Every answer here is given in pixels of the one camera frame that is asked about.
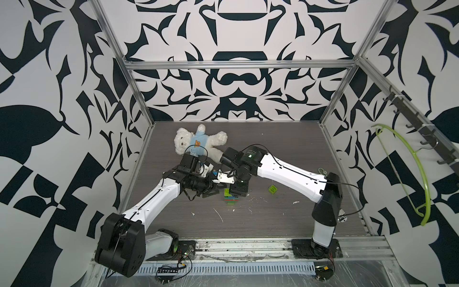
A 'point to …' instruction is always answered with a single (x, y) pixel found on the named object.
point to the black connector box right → (323, 271)
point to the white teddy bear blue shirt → (199, 143)
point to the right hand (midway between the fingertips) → (234, 183)
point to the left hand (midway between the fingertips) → (222, 186)
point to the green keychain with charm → (321, 171)
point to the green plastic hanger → (425, 216)
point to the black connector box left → (166, 269)
